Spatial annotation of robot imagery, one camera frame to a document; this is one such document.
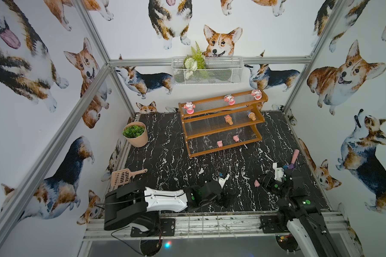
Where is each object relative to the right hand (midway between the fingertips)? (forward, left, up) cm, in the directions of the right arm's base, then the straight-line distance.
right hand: (256, 176), depth 79 cm
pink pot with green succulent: (+24, +65, +5) cm, 70 cm away
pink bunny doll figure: (+34, +12, +21) cm, 42 cm away
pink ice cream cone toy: (+32, +11, +7) cm, 35 cm away
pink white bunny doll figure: (+38, -4, +21) cm, 43 cm away
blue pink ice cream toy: (+35, -3, +7) cm, 36 cm away
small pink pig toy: (+24, +16, -6) cm, 30 cm away
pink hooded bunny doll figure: (+27, +33, +22) cm, 48 cm away
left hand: (-6, +13, -2) cm, 14 cm away
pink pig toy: (+29, +6, -7) cm, 30 cm away
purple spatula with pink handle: (+11, -25, -11) cm, 30 cm away
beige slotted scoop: (+4, +71, -8) cm, 72 cm away
